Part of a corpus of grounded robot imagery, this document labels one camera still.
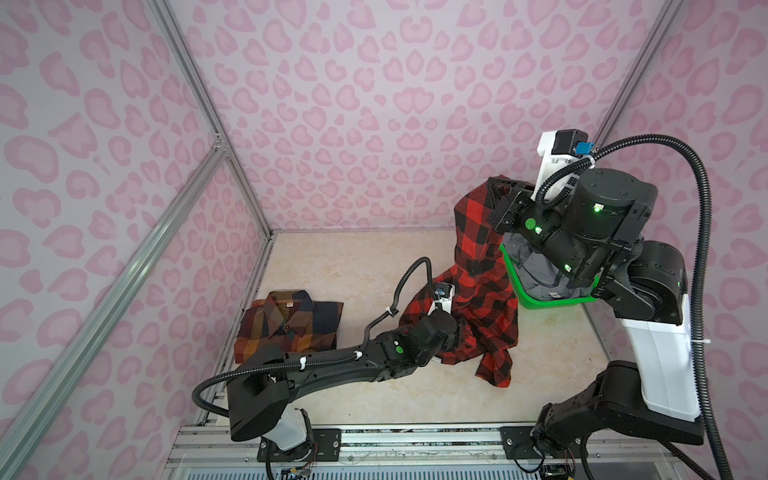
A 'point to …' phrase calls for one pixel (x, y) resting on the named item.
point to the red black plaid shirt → (485, 293)
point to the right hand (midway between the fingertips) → (485, 179)
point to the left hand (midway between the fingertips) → (462, 309)
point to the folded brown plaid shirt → (289, 318)
